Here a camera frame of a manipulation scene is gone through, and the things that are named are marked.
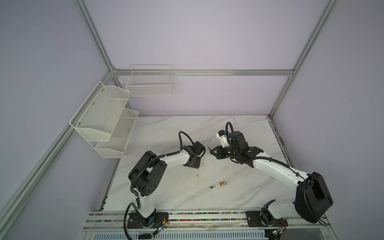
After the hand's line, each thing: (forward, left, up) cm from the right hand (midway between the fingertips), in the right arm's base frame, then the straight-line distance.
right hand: (210, 151), depth 81 cm
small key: (-14, -1, -16) cm, 21 cm away
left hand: (0, +10, -15) cm, 18 cm away
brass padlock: (-12, -8, -17) cm, 22 cm away
